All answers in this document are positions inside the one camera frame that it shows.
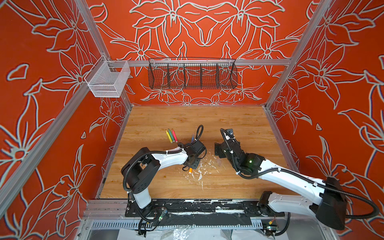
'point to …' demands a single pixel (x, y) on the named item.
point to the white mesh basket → (107, 78)
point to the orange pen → (190, 170)
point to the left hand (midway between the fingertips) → (193, 161)
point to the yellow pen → (168, 136)
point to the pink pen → (175, 135)
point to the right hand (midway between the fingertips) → (219, 142)
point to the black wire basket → (192, 74)
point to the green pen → (172, 137)
